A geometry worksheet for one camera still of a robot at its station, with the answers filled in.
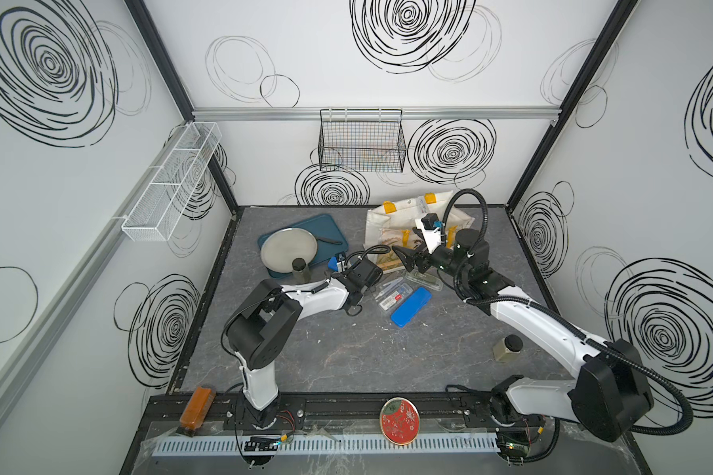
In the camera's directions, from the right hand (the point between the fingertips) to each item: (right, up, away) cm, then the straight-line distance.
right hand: (406, 238), depth 76 cm
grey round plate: (-41, -4, +30) cm, 51 cm away
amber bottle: (-53, -43, -3) cm, 68 cm away
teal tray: (-23, -1, +32) cm, 40 cm away
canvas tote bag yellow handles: (-2, +5, +17) cm, 18 cm away
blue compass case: (+4, -22, +16) cm, 27 cm away
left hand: (-13, -16, +19) cm, 28 cm away
